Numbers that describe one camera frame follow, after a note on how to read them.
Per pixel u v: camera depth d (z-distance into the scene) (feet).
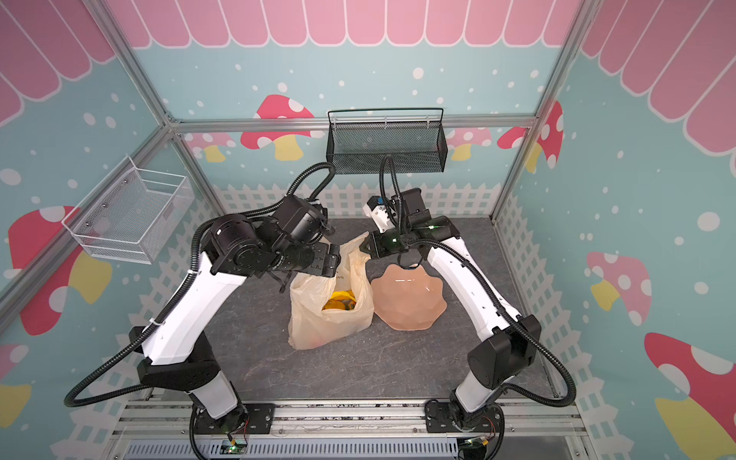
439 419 2.43
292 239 1.44
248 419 2.40
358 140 3.09
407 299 3.12
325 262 1.77
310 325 2.41
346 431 2.42
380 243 2.13
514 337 1.38
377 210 2.19
